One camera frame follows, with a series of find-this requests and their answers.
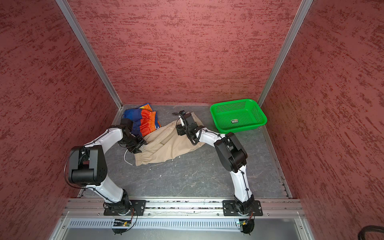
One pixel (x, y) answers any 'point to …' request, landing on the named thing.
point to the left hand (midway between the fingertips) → (145, 148)
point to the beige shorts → (171, 139)
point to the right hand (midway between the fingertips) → (179, 128)
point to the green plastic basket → (238, 115)
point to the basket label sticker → (234, 121)
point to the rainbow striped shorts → (144, 120)
